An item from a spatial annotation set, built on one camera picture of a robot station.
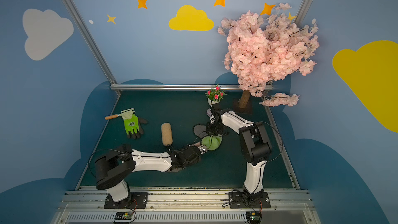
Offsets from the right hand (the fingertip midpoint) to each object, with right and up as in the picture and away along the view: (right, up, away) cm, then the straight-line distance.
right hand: (211, 133), depth 96 cm
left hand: (-11, -8, -7) cm, 15 cm away
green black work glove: (-51, +3, +4) cm, 51 cm away
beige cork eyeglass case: (-28, 0, 0) cm, 28 cm away
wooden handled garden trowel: (-60, +11, +11) cm, 62 cm away
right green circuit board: (+19, -37, -23) cm, 47 cm away
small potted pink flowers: (+3, +25, +7) cm, 26 cm away
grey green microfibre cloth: (0, -5, -6) cm, 8 cm away
